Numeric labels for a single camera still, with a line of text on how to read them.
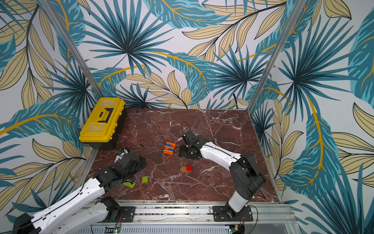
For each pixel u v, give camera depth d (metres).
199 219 0.73
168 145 0.97
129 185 0.82
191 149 0.66
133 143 1.00
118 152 0.69
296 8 0.69
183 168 0.89
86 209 0.56
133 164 0.61
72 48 0.82
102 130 0.85
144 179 0.84
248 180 0.45
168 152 0.95
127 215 0.74
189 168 0.87
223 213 0.73
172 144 0.98
